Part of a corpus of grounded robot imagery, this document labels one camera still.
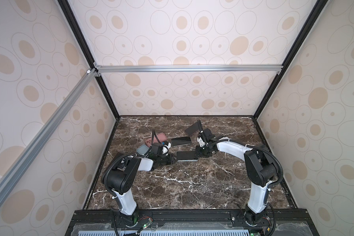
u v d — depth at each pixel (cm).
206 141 76
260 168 51
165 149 82
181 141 106
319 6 68
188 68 87
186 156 98
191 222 73
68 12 69
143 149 100
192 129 113
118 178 47
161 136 108
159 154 78
